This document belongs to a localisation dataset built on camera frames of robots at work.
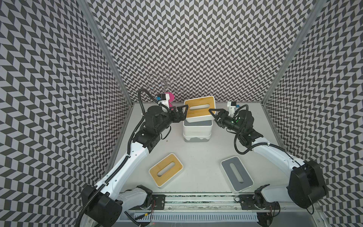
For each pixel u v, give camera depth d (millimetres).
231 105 722
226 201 752
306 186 413
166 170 807
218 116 687
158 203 715
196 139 914
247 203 731
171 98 824
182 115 618
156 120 515
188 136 898
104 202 363
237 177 821
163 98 606
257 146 533
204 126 825
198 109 717
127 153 457
